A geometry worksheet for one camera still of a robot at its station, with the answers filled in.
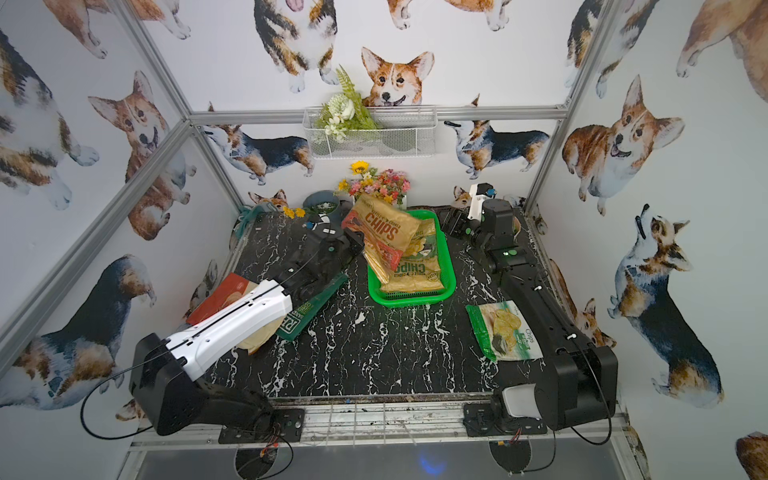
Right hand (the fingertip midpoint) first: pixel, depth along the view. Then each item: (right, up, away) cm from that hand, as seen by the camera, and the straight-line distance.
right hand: (456, 205), depth 78 cm
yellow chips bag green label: (-8, -19, +23) cm, 31 cm away
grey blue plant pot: (-45, +5, +39) cm, 59 cm away
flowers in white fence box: (-19, +10, +29) cm, 36 cm away
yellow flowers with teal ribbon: (-77, +1, +42) cm, 88 cm away
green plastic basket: (0, -18, +16) cm, 25 cm away
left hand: (-23, -5, 0) cm, 24 cm away
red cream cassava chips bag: (-72, -26, +23) cm, 80 cm away
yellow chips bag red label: (-20, -7, +12) cm, 24 cm away
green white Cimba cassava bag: (+16, -36, +10) cm, 41 cm away
